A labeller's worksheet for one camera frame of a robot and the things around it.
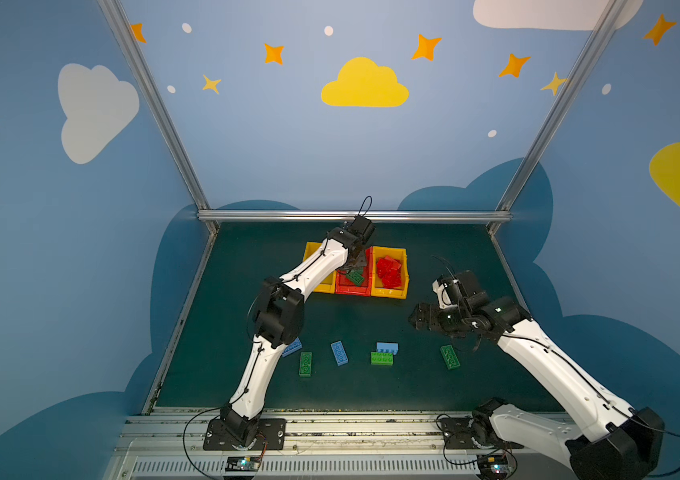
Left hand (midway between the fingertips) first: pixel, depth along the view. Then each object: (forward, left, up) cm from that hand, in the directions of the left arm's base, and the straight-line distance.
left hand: (357, 262), depth 97 cm
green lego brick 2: (-31, +15, -9) cm, 35 cm away
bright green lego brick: (-29, -7, -9) cm, 31 cm away
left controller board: (-54, +28, -11) cm, 62 cm away
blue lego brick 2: (-25, +19, -10) cm, 33 cm away
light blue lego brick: (-26, -9, -8) cm, 28 cm away
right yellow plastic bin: (-4, -7, -8) cm, 12 cm away
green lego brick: (-28, -27, -9) cm, 40 cm away
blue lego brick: (-26, +5, -12) cm, 30 cm away
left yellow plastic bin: (-5, +9, -6) cm, 12 cm away
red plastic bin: (-4, +4, -9) cm, 10 cm away
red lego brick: (0, -11, -4) cm, 12 cm away
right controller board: (-54, -33, -11) cm, 64 cm away
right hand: (-23, -18, +5) cm, 30 cm away
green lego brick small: (+1, 0, -9) cm, 9 cm away
